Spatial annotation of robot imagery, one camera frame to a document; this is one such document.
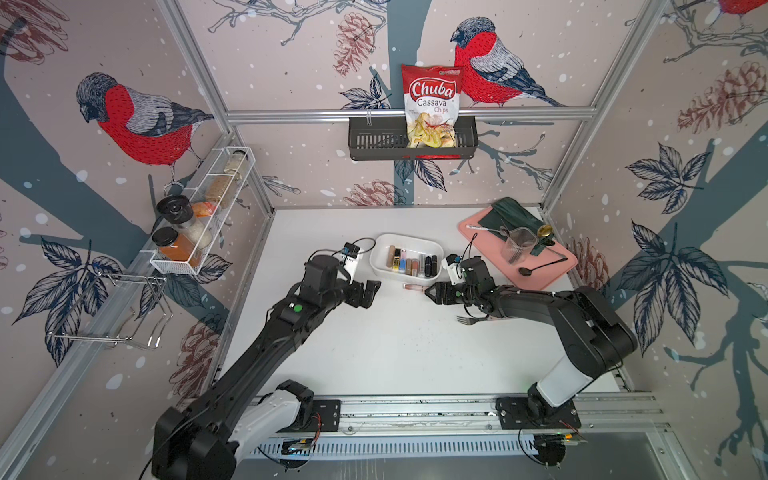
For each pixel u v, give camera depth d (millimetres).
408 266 1007
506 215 1165
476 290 743
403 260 1014
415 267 1003
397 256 1037
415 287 959
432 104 831
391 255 1041
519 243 973
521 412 727
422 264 1012
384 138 1009
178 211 621
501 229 956
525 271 1001
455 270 828
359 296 682
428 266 1012
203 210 698
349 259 671
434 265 1007
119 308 552
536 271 1012
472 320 896
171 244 600
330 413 733
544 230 974
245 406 475
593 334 467
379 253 1051
